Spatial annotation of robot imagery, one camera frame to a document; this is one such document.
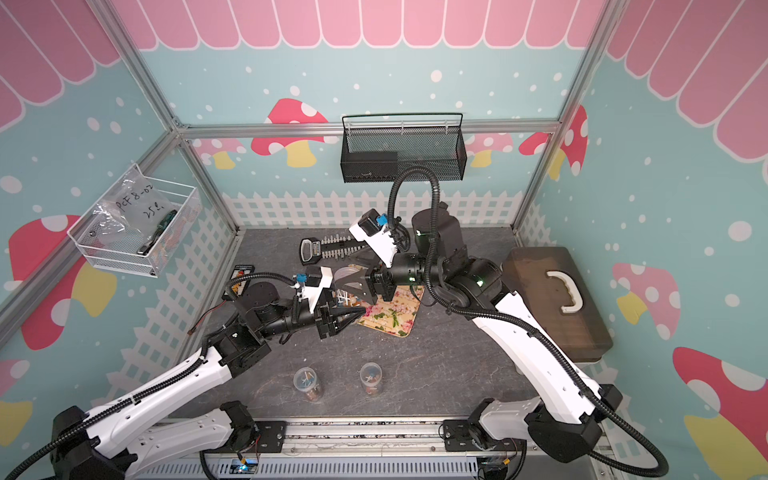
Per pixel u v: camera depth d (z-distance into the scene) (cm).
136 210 72
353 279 51
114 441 41
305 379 76
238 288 102
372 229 45
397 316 95
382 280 47
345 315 60
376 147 94
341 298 61
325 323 57
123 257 66
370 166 87
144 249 70
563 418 39
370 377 79
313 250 112
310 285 54
